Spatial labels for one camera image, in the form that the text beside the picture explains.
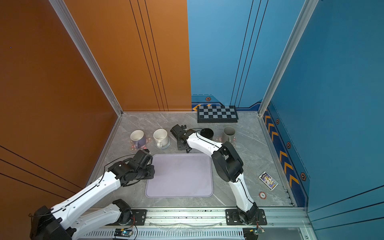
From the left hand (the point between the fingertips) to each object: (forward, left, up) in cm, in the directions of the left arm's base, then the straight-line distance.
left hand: (153, 170), depth 81 cm
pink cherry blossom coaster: (+27, -39, -7) cm, 48 cm away
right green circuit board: (-27, -50, -9) cm, 58 cm away
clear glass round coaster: (+19, -2, -7) cm, 20 cm away
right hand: (+18, -15, -3) cm, 24 cm away
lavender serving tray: (+1, -14, -10) cm, 17 cm away
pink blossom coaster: (+19, +19, -8) cm, 28 cm away
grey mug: (+23, -44, +2) cm, 50 cm away
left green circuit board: (-27, +11, -9) cm, 31 cm away
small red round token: (-10, -60, -8) cm, 61 cm away
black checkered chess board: (+48, -39, -4) cm, 62 cm away
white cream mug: (+26, +1, -5) cm, 27 cm away
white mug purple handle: (+25, +16, -3) cm, 30 cm away
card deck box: (-4, -65, -6) cm, 66 cm away
